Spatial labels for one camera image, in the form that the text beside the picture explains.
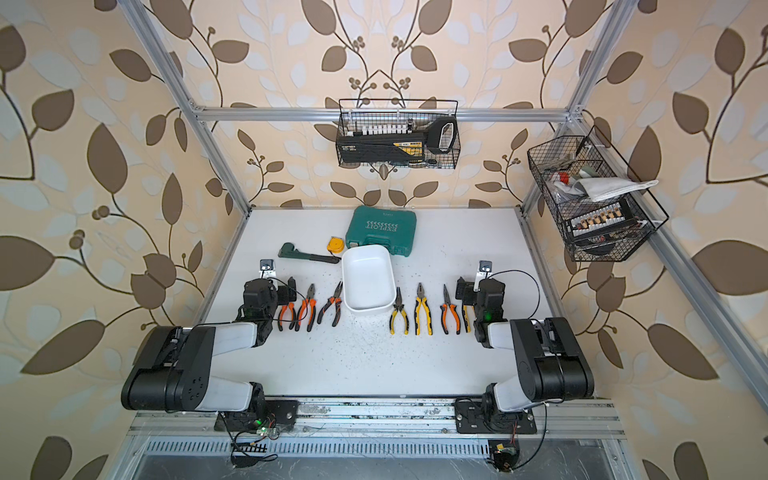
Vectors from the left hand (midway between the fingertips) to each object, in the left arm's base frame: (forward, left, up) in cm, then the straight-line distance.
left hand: (274, 276), depth 92 cm
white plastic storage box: (+2, -29, -6) cm, 30 cm away
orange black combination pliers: (-5, -11, -8) cm, 14 cm away
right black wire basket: (+21, -84, +28) cm, 91 cm away
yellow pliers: (-9, -61, -8) cm, 62 cm away
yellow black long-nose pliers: (-7, -39, -7) cm, 40 cm away
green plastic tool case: (+22, -36, -2) cm, 43 cm away
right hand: (+1, -64, -2) cm, 64 cm away
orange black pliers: (-3, -19, -8) cm, 21 cm away
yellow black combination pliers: (-5, -47, -6) cm, 47 cm away
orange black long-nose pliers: (-8, -56, -6) cm, 57 cm away
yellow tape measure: (+18, -16, -6) cm, 24 cm away
